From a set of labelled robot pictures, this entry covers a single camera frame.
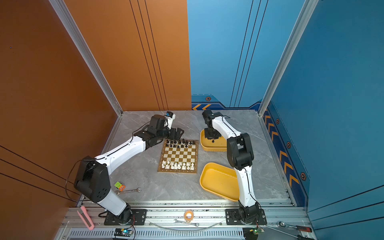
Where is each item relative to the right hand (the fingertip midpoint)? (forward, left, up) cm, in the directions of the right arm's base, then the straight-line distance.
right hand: (211, 138), depth 99 cm
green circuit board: (-51, +45, -5) cm, 68 cm away
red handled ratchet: (-48, -31, -3) cm, 57 cm away
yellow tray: (-3, -5, -3) cm, 7 cm away
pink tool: (-43, +67, -3) cm, 80 cm away
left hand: (-3, +20, +14) cm, 25 cm away
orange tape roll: (-46, +12, -4) cm, 48 cm away
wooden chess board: (-12, +21, -3) cm, 24 cm away
